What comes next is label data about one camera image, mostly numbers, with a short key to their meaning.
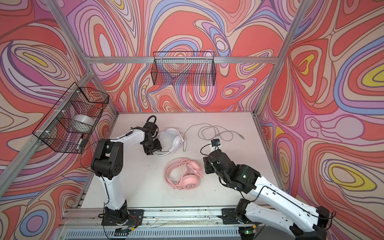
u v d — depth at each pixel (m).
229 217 0.73
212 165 0.52
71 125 0.71
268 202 0.44
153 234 0.77
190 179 0.78
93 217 0.75
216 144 0.61
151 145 0.84
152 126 0.85
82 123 0.71
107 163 0.52
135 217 0.73
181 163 0.86
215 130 1.08
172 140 0.97
